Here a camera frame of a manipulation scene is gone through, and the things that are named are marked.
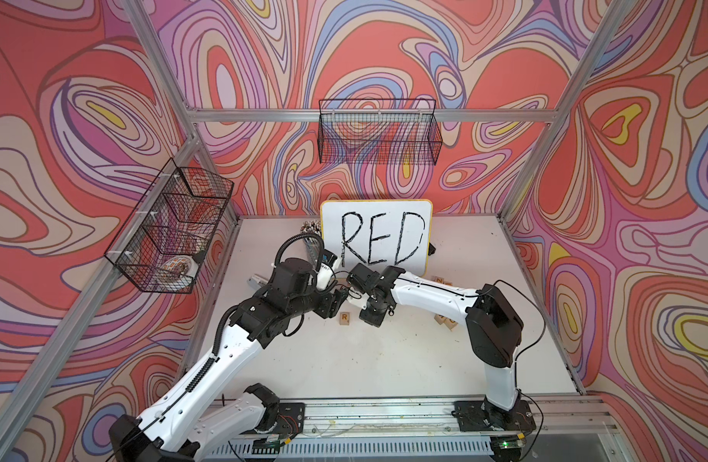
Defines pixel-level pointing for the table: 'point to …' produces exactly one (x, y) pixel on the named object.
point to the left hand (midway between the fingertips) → (341, 289)
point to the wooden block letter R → (344, 319)
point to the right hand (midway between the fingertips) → (376, 319)
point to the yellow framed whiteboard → (381, 233)
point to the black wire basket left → (160, 247)
